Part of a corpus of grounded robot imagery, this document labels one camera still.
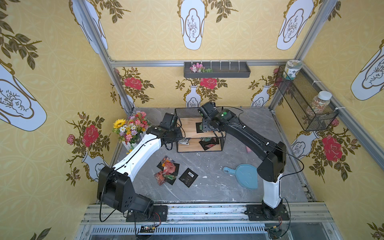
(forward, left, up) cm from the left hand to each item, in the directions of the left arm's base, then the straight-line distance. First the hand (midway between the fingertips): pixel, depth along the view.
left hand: (174, 134), depth 85 cm
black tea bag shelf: (+4, -15, +1) cm, 15 cm away
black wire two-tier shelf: (+5, -12, -15) cm, 19 cm away
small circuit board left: (-42, +12, -19) cm, 48 cm away
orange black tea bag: (-12, +4, -16) cm, 21 cm away
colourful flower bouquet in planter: (+2, +26, 0) cm, 26 cm away
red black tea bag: (-19, +9, -16) cm, 26 cm away
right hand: (+6, -23, +4) cm, 23 cm away
